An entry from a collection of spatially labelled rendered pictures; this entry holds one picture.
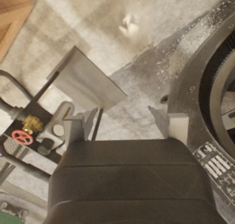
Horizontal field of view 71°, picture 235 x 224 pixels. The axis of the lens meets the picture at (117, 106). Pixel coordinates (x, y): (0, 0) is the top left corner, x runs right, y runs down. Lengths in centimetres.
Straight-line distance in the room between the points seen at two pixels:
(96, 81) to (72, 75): 15
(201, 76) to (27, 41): 88
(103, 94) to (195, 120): 76
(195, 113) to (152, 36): 58
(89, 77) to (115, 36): 28
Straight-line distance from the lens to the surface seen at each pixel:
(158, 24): 88
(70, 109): 81
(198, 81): 45
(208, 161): 31
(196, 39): 93
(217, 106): 46
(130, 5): 86
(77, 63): 98
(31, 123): 70
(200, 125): 35
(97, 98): 107
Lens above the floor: 85
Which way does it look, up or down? 51 degrees down
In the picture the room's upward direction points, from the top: 170 degrees counter-clockwise
